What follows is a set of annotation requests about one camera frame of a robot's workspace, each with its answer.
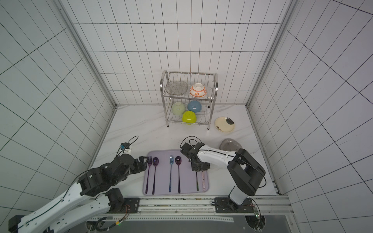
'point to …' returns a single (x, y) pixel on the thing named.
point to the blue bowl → (194, 106)
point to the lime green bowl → (189, 117)
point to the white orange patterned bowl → (198, 90)
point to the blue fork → (171, 160)
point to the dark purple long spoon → (178, 161)
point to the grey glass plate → (230, 144)
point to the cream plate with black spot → (224, 124)
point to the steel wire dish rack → (189, 96)
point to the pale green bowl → (178, 108)
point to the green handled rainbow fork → (197, 183)
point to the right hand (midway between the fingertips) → (197, 169)
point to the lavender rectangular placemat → (169, 172)
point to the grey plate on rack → (177, 88)
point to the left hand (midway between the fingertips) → (139, 163)
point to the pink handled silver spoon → (203, 184)
